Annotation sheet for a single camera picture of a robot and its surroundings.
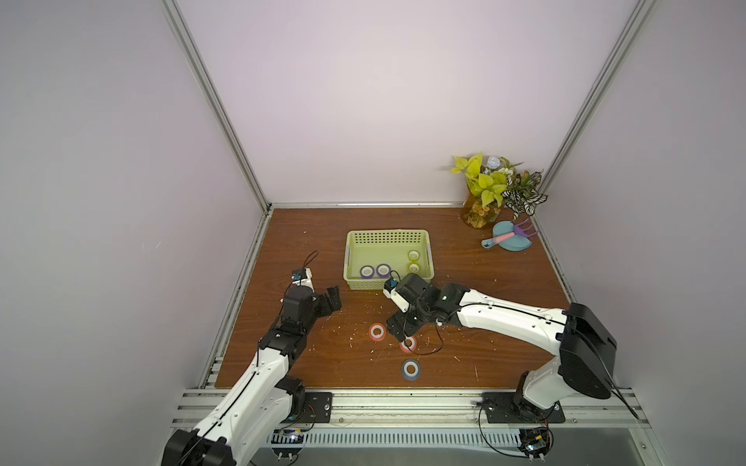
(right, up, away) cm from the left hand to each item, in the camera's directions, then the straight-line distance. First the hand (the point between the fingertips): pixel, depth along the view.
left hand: (328, 288), depth 84 cm
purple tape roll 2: (+17, +3, +15) cm, 23 cm away
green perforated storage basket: (+12, +8, +19) cm, 24 cm away
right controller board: (+54, -35, -15) cm, 66 cm away
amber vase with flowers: (+53, +23, +25) cm, 63 cm away
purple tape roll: (+10, +2, +15) cm, 19 cm away
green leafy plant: (+55, +34, +11) cm, 66 cm away
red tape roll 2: (+24, -16, -1) cm, 29 cm away
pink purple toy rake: (+69, +17, +26) cm, 76 cm away
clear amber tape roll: (+28, +8, +19) cm, 35 cm away
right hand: (+21, -7, -4) cm, 22 cm away
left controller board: (-8, -37, -13) cm, 40 cm away
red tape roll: (+15, -14, +1) cm, 20 cm away
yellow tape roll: (+27, +4, +16) cm, 32 cm away
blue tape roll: (+24, -22, -5) cm, 33 cm away
